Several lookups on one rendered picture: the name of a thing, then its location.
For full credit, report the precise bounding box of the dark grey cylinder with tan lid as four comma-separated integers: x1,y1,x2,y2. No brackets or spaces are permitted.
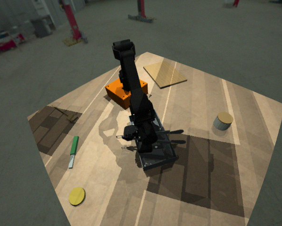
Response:
214,112,233,130

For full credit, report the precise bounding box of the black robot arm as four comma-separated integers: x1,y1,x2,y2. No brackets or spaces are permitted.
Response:
112,39,158,145

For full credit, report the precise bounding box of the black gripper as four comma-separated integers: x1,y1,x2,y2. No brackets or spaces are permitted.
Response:
136,127,152,153

